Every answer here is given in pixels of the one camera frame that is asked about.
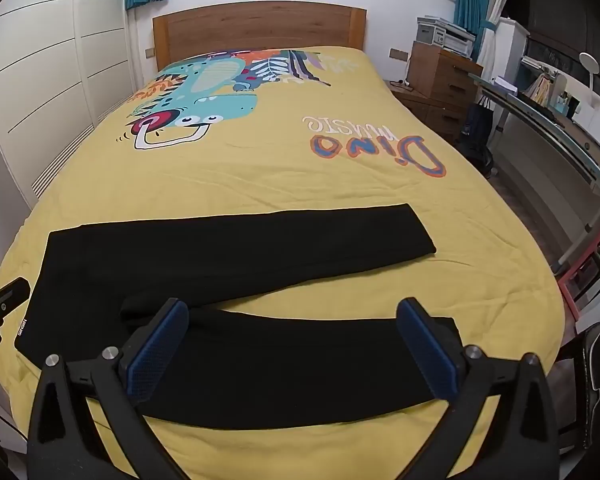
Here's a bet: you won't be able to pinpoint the wooden headboard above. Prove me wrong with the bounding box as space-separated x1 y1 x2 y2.
152 1 367 70

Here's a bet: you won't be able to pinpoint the white desk lamp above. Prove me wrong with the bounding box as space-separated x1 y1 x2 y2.
579 52 600 91

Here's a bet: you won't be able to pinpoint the black pants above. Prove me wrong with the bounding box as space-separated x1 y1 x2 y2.
15 205 436 430

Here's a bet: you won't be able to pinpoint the white wardrobe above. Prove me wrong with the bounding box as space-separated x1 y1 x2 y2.
0 0 135 205

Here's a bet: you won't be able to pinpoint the long desk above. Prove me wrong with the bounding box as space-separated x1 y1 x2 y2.
472 76 600 273

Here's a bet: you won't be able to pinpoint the white printer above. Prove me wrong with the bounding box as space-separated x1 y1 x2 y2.
416 15 476 58

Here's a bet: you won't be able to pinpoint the black bag at bedside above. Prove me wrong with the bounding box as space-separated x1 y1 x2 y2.
457 96 494 178

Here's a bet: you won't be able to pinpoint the yellow dinosaur bedspread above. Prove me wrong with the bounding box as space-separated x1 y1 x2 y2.
0 46 564 479

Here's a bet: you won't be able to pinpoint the wooden drawer chest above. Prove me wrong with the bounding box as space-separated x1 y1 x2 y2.
387 41 483 144

